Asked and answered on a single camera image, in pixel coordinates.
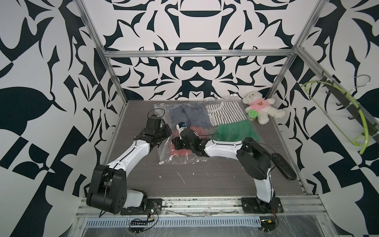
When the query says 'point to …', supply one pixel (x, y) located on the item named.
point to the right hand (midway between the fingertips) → (171, 139)
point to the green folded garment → (235, 131)
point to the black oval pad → (284, 167)
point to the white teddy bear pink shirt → (262, 106)
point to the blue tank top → (193, 114)
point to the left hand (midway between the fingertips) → (171, 126)
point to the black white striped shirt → (226, 111)
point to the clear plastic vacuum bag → (163, 109)
